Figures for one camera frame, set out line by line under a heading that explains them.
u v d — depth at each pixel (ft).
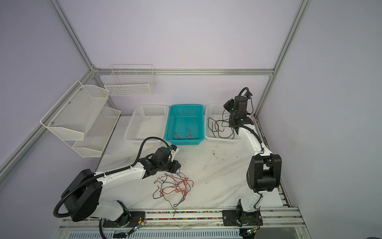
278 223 2.41
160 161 2.18
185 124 3.77
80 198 1.39
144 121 3.83
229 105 2.55
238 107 2.09
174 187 2.70
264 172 1.53
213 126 3.66
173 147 2.58
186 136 3.50
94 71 2.99
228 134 3.53
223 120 3.85
